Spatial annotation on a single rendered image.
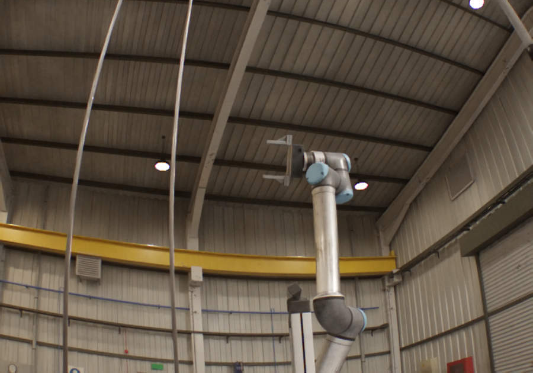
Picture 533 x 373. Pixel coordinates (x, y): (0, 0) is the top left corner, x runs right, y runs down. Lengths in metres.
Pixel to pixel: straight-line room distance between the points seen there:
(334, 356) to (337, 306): 0.24
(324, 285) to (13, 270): 11.79
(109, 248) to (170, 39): 5.77
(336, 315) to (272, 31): 8.00
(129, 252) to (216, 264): 2.38
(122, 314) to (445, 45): 10.66
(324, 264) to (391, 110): 9.96
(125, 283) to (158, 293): 0.97
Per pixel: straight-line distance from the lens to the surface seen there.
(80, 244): 12.20
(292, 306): 1.39
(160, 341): 12.17
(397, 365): 13.99
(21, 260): 12.99
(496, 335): 10.78
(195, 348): 11.83
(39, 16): 9.42
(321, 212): 1.71
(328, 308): 1.59
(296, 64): 9.88
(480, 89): 11.50
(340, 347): 1.72
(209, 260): 12.29
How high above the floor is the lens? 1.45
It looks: 31 degrees up
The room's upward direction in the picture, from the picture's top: 4 degrees counter-clockwise
